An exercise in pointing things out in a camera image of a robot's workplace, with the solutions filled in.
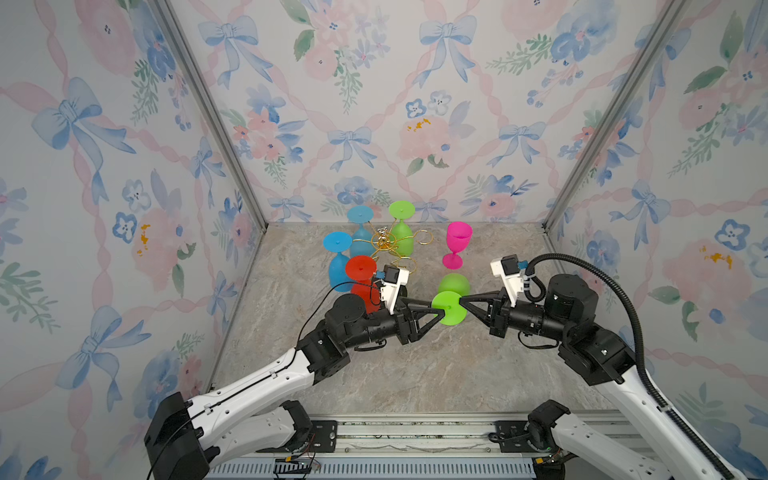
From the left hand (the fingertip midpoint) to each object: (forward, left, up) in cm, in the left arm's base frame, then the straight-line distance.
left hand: (440, 311), depth 60 cm
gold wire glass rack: (+22, +11, -4) cm, 25 cm away
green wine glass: (+10, -5, -6) cm, 13 cm away
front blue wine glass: (+21, +23, -3) cm, 32 cm away
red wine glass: (+13, +17, -4) cm, 22 cm away
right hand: (+3, -5, -1) cm, 6 cm away
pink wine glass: (+39, -13, -21) cm, 46 cm away
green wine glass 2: (+29, +7, -10) cm, 32 cm away
